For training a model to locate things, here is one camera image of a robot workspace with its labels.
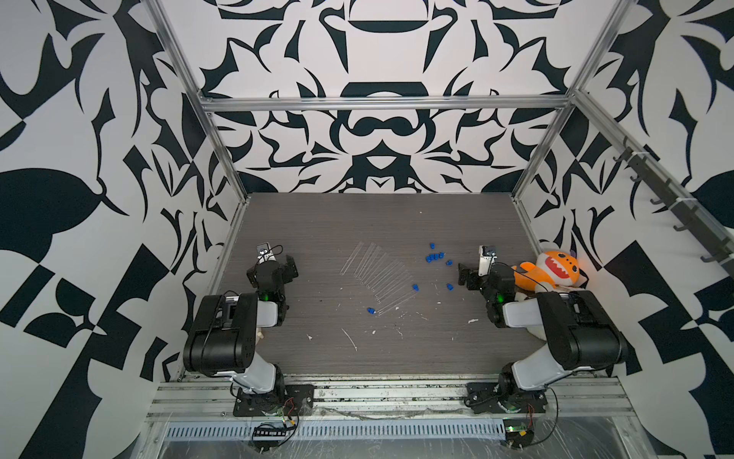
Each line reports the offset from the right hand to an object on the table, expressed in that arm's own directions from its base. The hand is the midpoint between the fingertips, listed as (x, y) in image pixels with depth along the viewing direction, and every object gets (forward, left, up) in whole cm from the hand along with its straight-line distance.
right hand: (476, 259), depth 95 cm
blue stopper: (-15, +35, -4) cm, 38 cm away
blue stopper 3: (+3, +15, -5) cm, 16 cm away
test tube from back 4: (-8, +35, -4) cm, 36 cm away
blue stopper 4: (+4, +12, -4) cm, 13 cm away
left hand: (0, +68, +3) cm, 68 cm away
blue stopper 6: (+1, +8, -4) cm, 9 cm away
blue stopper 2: (+9, +12, -5) cm, 16 cm away
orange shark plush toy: (-6, -21, +3) cm, 22 cm away
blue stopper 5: (+5, +10, -5) cm, 12 cm away
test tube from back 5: (-8, +29, -4) cm, 30 cm away
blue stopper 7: (-8, +9, -4) cm, 13 cm away
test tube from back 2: (+1, +35, -4) cm, 35 cm away
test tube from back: (+1, +38, -3) cm, 38 cm away
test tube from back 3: (-1, +32, -4) cm, 32 cm away
